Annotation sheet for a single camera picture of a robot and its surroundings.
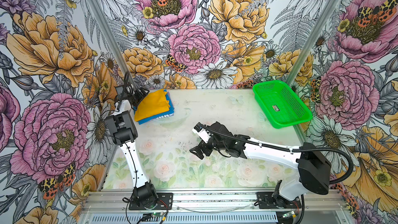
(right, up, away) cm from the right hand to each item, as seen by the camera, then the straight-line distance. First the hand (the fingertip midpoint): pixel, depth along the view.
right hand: (197, 148), depth 78 cm
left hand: (-37, +27, +31) cm, 55 cm away
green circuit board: (-18, -28, -7) cm, 34 cm away
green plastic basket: (+57, +20, +34) cm, 70 cm away
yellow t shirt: (-30, +22, +30) cm, 49 cm away
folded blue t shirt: (-19, +16, +28) cm, 37 cm away
